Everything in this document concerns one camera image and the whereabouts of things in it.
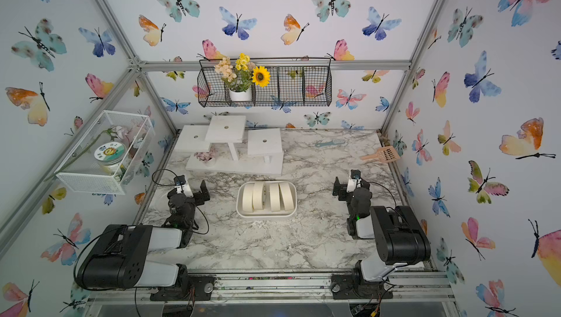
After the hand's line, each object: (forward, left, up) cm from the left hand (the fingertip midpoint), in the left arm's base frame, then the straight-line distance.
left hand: (194, 181), depth 90 cm
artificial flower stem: (+6, +21, +23) cm, 32 cm away
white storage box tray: (-11, -25, -7) cm, 28 cm away
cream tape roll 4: (-8, -38, +1) cm, 39 cm away
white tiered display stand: (+28, -6, -9) cm, 30 cm away
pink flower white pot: (+13, -3, -1) cm, 13 cm away
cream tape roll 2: (-8, -27, +1) cm, 28 cm away
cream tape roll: (-8, -23, +1) cm, 24 cm away
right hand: (+1, -65, 0) cm, 65 cm away
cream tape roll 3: (-8, -33, 0) cm, 34 cm away
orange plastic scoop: (+20, -88, -10) cm, 91 cm away
